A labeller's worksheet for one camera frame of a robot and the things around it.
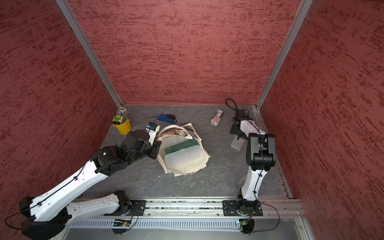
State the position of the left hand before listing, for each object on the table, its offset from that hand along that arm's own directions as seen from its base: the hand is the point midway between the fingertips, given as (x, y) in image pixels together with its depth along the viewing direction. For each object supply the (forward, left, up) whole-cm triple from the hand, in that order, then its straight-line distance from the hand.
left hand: (158, 145), depth 69 cm
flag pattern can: (+37, -34, -22) cm, 55 cm away
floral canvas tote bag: (+13, -3, -12) cm, 18 cm away
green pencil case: (+7, -9, -13) cm, 18 cm away
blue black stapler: (+36, +4, -23) cm, 43 cm away
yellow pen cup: (+26, +33, -15) cm, 45 cm away
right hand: (+21, -48, -22) cm, 56 cm away
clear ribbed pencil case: (-1, -12, -14) cm, 19 cm away
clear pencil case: (+15, -46, -24) cm, 54 cm away
